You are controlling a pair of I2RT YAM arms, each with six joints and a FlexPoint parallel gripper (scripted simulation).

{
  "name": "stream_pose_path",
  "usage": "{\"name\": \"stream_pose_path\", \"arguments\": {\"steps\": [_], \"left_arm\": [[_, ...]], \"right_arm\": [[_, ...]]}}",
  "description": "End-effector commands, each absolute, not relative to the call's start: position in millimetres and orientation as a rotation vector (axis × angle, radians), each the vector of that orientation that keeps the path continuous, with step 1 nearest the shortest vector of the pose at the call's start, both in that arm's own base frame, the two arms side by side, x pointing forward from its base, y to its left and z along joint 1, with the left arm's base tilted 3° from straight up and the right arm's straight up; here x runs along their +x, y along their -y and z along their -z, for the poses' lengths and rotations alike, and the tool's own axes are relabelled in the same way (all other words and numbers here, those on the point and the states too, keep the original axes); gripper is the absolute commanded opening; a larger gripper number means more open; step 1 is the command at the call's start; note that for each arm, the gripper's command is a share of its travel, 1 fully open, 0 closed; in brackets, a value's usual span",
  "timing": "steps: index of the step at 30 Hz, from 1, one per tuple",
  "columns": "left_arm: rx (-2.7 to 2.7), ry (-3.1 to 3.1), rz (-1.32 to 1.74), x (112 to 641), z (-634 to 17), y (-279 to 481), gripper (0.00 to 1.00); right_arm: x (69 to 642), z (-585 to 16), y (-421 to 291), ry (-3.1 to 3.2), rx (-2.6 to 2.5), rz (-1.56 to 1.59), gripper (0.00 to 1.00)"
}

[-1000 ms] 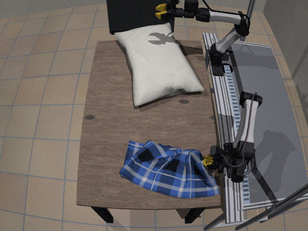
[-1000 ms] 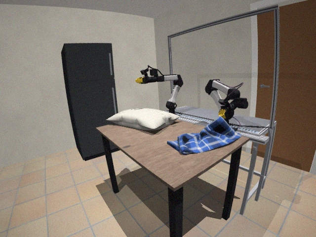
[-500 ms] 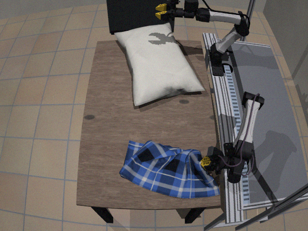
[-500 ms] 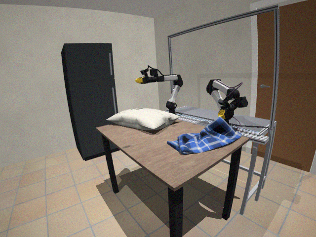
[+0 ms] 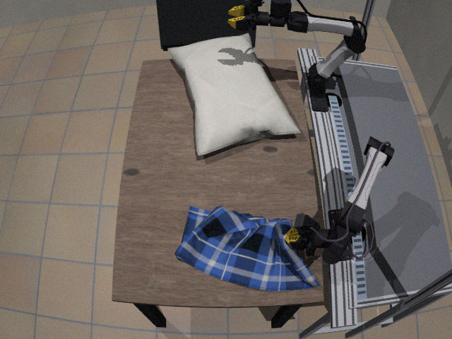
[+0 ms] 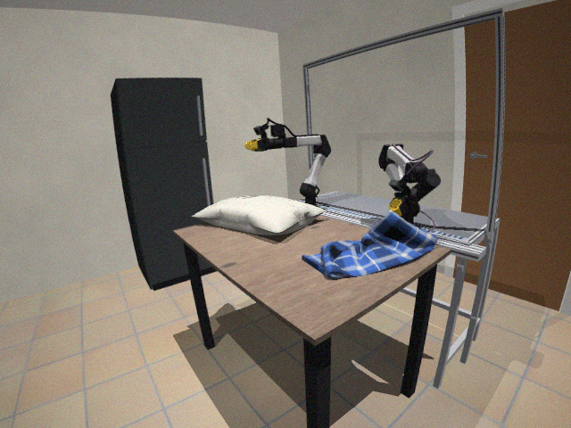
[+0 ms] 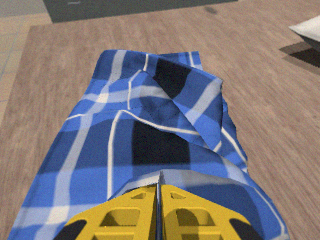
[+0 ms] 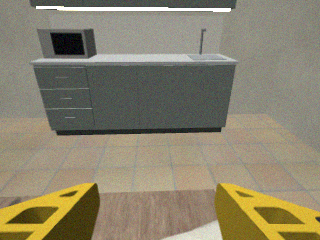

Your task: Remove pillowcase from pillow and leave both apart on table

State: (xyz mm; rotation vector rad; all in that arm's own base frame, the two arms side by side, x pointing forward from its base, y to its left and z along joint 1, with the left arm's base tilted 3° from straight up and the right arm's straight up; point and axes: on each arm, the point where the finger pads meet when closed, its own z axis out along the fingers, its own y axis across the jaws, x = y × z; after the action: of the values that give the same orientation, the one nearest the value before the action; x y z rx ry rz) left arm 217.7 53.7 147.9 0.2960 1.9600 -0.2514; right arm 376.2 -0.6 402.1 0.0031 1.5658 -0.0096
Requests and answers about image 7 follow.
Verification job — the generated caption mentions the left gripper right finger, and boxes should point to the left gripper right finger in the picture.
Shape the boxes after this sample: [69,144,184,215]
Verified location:
[161,185,252,240]

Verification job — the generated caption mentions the blue plaid pillowcase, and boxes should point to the blue plaid pillowcase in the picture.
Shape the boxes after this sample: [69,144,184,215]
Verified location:
[7,49,290,240]

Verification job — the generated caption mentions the white pillow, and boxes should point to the white pillow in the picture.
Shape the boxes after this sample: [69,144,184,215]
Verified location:
[289,16,320,52]

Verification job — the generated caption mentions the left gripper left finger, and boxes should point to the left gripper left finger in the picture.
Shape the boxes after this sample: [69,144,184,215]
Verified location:
[65,185,156,240]

